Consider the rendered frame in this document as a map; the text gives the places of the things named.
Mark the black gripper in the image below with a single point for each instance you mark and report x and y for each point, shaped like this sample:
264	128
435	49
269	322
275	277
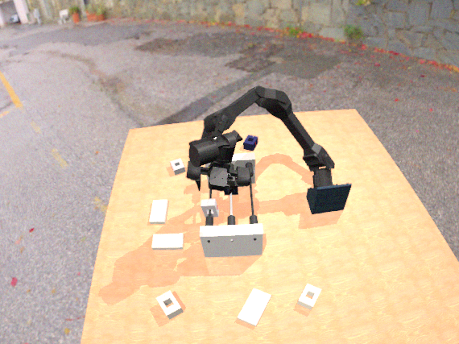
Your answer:
242	175

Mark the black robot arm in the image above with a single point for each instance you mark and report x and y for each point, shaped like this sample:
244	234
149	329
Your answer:
277	103

